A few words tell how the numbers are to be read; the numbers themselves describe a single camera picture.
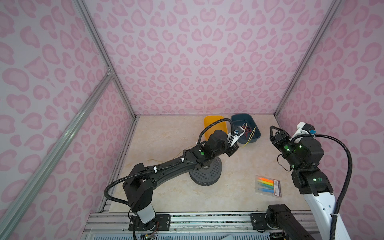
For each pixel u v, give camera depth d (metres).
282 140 0.57
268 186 0.84
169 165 0.48
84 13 0.70
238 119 1.10
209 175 0.82
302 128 0.56
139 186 0.42
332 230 0.38
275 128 0.63
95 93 0.78
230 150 0.66
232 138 0.60
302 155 0.46
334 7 0.69
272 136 0.60
